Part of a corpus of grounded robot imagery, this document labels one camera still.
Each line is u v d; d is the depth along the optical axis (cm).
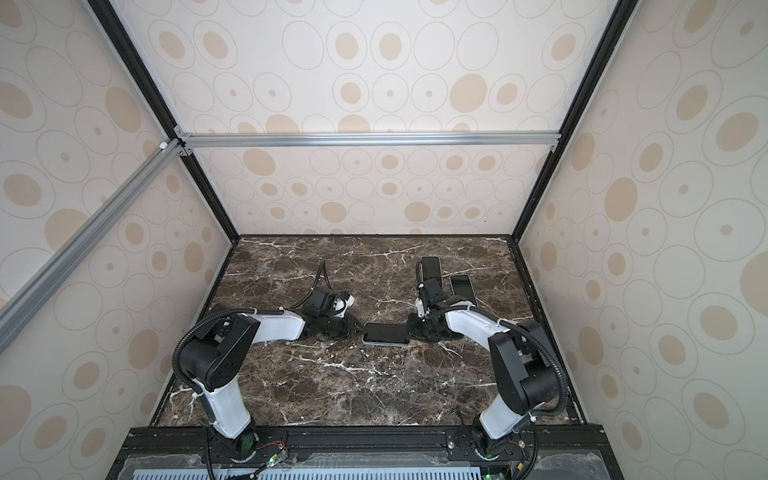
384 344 91
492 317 54
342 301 81
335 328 83
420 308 85
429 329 77
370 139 91
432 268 111
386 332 92
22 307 51
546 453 73
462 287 105
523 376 45
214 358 49
